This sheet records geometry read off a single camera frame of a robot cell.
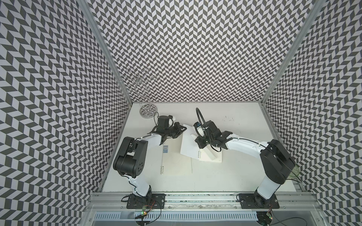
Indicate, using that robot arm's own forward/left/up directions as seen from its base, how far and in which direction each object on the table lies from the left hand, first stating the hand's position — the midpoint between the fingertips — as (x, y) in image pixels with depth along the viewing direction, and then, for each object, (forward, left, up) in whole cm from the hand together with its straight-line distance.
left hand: (187, 128), depth 91 cm
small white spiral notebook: (-13, -2, -2) cm, 13 cm away
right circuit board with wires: (-47, -37, -7) cm, 61 cm away
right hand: (-8, -6, -3) cm, 11 cm away
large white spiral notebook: (-19, +8, -9) cm, 23 cm away
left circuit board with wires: (-44, +20, -4) cm, 48 cm away
